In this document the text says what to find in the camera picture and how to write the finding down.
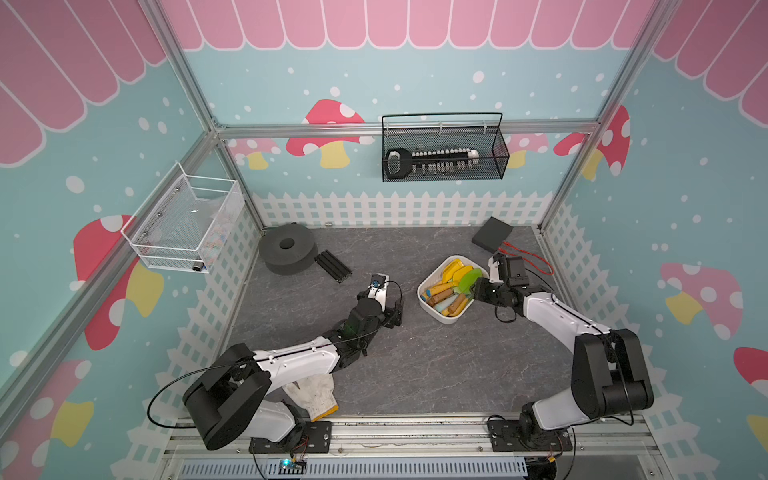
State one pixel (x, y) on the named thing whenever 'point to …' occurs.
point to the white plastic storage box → (434, 277)
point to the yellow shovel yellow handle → (450, 277)
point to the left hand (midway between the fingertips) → (392, 298)
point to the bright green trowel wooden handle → (465, 285)
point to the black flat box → (492, 234)
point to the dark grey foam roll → (288, 249)
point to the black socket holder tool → (401, 162)
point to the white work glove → (317, 393)
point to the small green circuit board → (288, 467)
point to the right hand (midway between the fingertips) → (476, 287)
